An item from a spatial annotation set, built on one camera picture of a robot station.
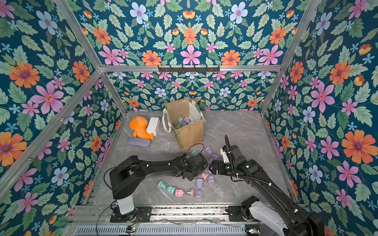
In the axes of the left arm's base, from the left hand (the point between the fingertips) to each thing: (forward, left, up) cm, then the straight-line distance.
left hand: (205, 171), depth 86 cm
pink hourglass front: (-11, +15, 0) cm, 19 cm away
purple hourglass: (+41, +10, +1) cm, 42 cm away
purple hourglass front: (-6, +4, 0) cm, 7 cm away
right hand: (-2, -6, +10) cm, 12 cm away
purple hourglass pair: (-5, -3, -1) cm, 6 cm away
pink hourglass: (-3, 0, +1) cm, 3 cm away
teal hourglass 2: (-9, +20, +1) cm, 22 cm away
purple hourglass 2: (+13, -4, 0) cm, 14 cm away
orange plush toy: (+35, +44, +5) cm, 57 cm away
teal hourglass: (+12, +6, 0) cm, 13 cm away
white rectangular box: (+36, +35, +2) cm, 50 cm away
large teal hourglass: (+41, +15, +1) cm, 44 cm away
